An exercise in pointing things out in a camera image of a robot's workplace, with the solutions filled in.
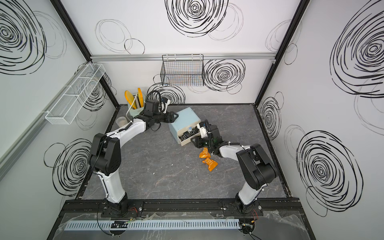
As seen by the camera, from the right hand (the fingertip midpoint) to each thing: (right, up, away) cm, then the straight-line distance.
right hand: (193, 139), depth 91 cm
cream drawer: (-4, -1, -2) cm, 4 cm away
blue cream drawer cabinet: (-5, +8, -3) cm, 10 cm away
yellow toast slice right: (-35, +28, +5) cm, 45 cm away
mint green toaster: (-38, +17, +5) cm, 42 cm away
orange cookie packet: (+7, -9, +1) cm, 12 cm away
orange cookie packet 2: (+11, -15, -2) cm, 19 cm away
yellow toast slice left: (-41, +26, +5) cm, 49 cm away
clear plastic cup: (-48, +11, +7) cm, 50 cm away
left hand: (-12, +15, +2) cm, 19 cm away
